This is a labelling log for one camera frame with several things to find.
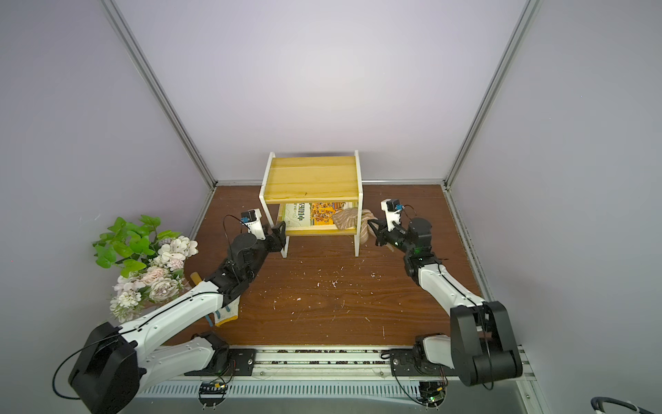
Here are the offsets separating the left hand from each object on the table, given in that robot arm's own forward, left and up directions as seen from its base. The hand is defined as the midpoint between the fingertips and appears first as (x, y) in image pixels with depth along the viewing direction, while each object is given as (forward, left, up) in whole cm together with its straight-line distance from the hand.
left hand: (278, 223), depth 80 cm
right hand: (+3, -31, +1) cm, 31 cm away
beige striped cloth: (+2, -22, 0) cm, 23 cm away
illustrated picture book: (+7, -10, -4) cm, 13 cm away
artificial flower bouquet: (-18, +28, +7) cm, 34 cm away
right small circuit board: (-42, -46, -24) cm, 67 cm away
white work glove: (-22, +17, -20) cm, 34 cm away
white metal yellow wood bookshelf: (+7, -11, +12) cm, 18 cm away
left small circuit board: (-43, +17, -25) cm, 52 cm away
